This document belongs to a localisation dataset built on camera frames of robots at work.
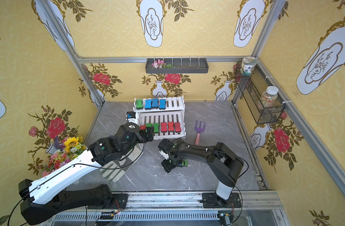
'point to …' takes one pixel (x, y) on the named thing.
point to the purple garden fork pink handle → (199, 130)
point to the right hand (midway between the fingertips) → (170, 163)
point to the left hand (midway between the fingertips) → (141, 127)
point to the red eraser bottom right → (177, 126)
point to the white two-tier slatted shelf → (166, 114)
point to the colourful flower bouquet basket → (62, 150)
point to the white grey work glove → (115, 171)
